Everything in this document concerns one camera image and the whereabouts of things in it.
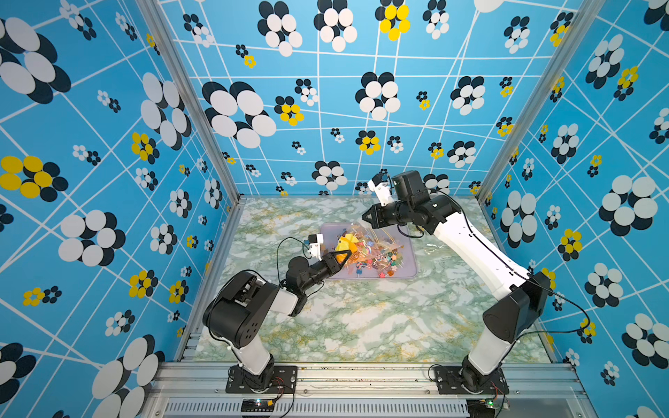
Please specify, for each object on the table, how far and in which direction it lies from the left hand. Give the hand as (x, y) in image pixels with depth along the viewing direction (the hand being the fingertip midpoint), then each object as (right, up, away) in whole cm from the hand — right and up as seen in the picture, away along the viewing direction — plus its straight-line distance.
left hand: (354, 253), depth 82 cm
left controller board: (-28, -41, -10) cm, 51 cm away
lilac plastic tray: (-9, +6, +26) cm, 28 cm away
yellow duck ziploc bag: (-2, +4, 0) cm, 5 cm away
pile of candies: (+11, -4, +14) cm, 18 cm away
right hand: (+4, +13, -4) cm, 14 cm away
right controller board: (+35, -40, -13) cm, 55 cm away
